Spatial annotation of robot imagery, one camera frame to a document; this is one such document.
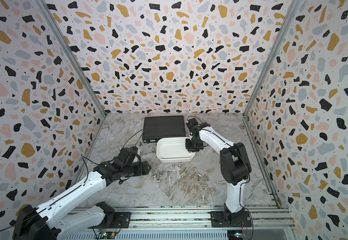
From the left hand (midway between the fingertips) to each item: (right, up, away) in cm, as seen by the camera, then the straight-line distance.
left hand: (147, 168), depth 80 cm
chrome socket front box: (+17, -1, +12) cm, 21 cm away
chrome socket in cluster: (+2, -6, +7) cm, 10 cm away
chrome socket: (-10, +10, +23) cm, 27 cm away
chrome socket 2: (+13, -1, +12) cm, 18 cm away
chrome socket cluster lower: (+4, -7, +8) cm, 11 cm away
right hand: (+23, +8, +12) cm, 27 cm away
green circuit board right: (+46, -29, -10) cm, 55 cm away
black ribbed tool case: (-1, +22, +26) cm, 34 cm away
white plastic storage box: (+13, +7, +20) cm, 25 cm away
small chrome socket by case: (-1, +8, +20) cm, 21 cm away
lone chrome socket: (+29, -7, +9) cm, 31 cm away
